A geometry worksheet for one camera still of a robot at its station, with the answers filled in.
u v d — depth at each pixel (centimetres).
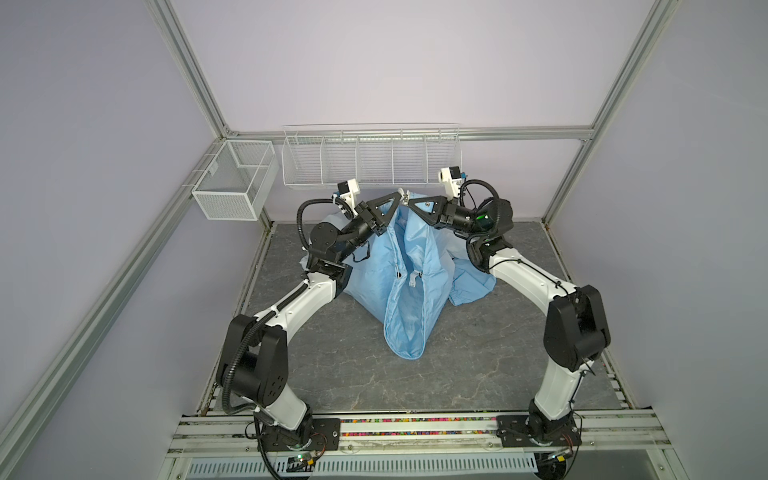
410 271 82
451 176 68
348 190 67
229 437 75
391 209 67
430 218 68
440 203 67
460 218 67
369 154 100
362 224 64
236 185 102
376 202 67
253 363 44
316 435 74
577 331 49
